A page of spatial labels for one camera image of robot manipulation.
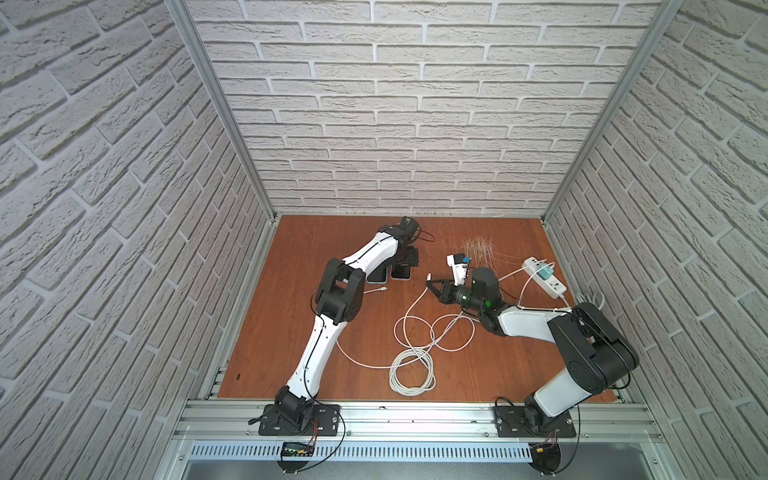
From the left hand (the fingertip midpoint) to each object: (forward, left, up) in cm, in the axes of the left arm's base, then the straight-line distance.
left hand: (401, 254), depth 105 cm
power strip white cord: (-18, -63, 0) cm, 65 cm away
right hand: (-20, -5, +9) cm, 22 cm away
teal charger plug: (-12, -47, +6) cm, 49 cm away
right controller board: (-60, -33, -2) cm, 68 cm away
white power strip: (-14, -50, +1) cm, 52 cm away
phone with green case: (-6, +8, -5) cm, 11 cm away
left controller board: (-57, +27, -4) cm, 64 cm away
